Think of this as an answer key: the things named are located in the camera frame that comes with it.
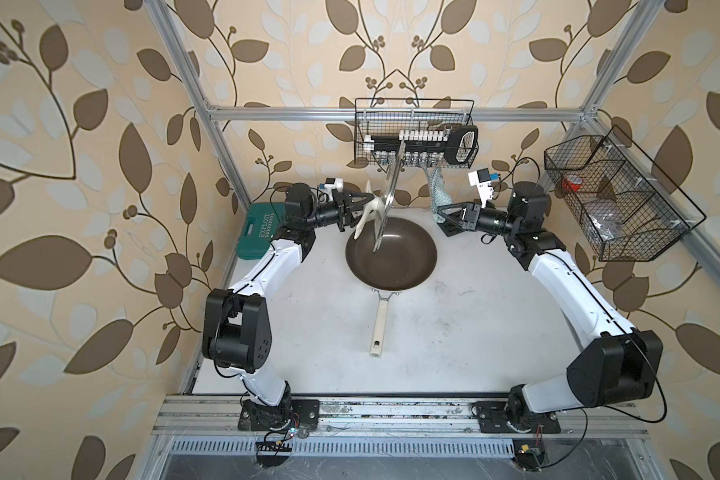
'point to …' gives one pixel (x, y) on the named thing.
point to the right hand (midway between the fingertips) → (437, 211)
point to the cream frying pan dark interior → (405, 258)
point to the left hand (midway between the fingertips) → (366, 197)
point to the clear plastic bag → (606, 223)
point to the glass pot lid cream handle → (376, 207)
